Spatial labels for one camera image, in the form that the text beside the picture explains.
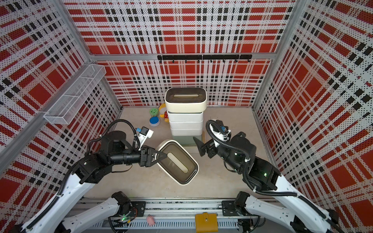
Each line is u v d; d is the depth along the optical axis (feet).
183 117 2.34
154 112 3.66
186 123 2.57
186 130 2.52
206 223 2.26
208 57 2.95
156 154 1.82
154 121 3.64
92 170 1.39
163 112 3.66
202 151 1.69
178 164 1.98
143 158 1.69
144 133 1.81
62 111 2.26
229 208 2.41
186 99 2.18
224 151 1.55
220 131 1.45
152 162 1.72
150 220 2.27
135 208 2.41
